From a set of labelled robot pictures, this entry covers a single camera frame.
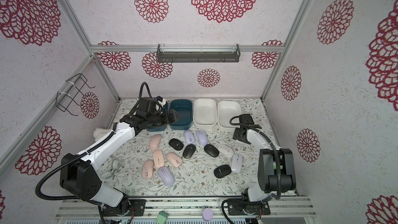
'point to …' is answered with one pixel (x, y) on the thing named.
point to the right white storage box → (226, 110)
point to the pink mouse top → (154, 142)
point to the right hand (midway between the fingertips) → (240, 134)
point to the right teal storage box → (185, 108)
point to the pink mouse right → (175, 160)
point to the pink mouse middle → (158, 158)
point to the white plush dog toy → (99, 132)
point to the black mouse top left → (176, 144)
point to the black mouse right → (210, 150)
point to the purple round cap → (207, 214)
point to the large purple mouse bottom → (167, 176)
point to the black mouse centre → (188, 151)
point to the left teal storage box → (159, 128)
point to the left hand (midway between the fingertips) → (175, 118)
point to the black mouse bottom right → (222, 171)
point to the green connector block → (161, 218)
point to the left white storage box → (204, 112)
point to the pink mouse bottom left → (147, 169)
